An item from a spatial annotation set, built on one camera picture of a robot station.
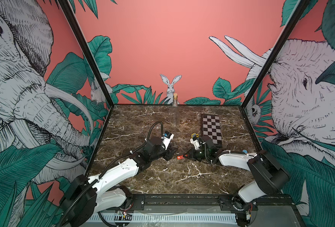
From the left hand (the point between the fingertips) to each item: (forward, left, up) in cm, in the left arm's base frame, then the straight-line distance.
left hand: (175, 145), depth 79 cm
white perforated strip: (-32, +8, -15) cm, 37 cm away
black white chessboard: (+22, -28, -13) cm, 38 cm away
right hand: (-1, -4, -9) cm, 10 cm away
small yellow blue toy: (+16, -15, -15) cm, 26 cm away
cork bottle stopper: (+23, -1, +17) cm, 29 cm away
